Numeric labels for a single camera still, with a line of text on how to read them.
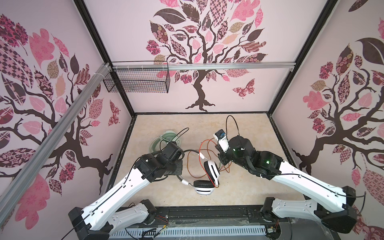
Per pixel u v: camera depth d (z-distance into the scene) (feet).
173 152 1.69
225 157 1.93
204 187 2.04
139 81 4.00
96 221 1.23
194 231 2.29
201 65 3.05
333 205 1.28
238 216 2.49
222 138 1.84
